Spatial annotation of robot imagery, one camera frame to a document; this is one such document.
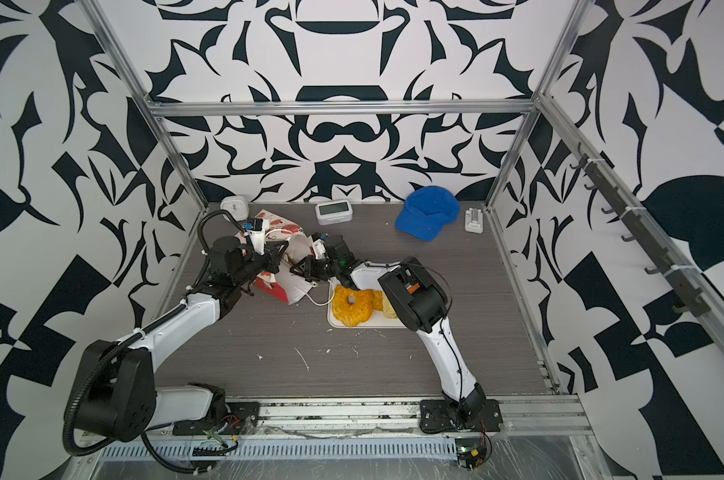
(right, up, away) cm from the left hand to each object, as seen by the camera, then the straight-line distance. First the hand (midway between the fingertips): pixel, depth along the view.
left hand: (287, 236), depth 83 cm
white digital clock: (+10, +9, +29) cm, 32 cm away
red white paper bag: (-3, -14, +10) cm, 18 cm away
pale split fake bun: (+28, -21, +5) cm, 35 cm away
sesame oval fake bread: (+25, -19, +6) cm, 32 cm away
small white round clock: (-26, +11, +29) cm, 40 cm away
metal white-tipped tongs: (-3, -7, +13) cm, 15 cm away
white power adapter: (+63, +6, +31) cm, 70 cm away
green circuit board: (+46, -50, -12) cm, 69 cm away
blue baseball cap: (+45, +10, +32) cm, 56 cm away
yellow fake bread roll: (+18, -22, +3) cm, 29 cm away
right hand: (-1, -10, +9) cm, 14 cm away
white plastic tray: (+21, -9, -10) cm, 26 cm away
